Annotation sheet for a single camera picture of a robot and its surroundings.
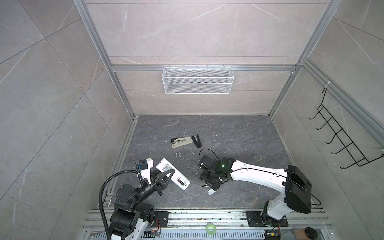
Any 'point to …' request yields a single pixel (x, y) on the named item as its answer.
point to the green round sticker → (210, 229)
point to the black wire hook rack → (350, 147)
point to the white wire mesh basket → (197, 80)
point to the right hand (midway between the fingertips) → (201, 181)
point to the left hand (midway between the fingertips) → (172, 168)
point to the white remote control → (177, 177)
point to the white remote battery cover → (211, 191)
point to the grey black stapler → (178, 141)
